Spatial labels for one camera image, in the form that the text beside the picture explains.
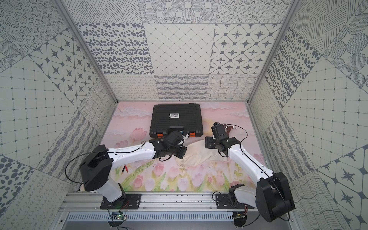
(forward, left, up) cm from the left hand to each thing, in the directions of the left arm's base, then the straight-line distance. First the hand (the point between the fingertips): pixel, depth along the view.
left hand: (186, 147), depth 84 cm
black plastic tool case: (+24, +15, -2) cm, 28 cm away
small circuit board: (-33, +33, -9) cm, 48 cm away
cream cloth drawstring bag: (-1, -6, -7) cm, 9 cm away
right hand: (+4, -16, -1) cm, 16 cm away
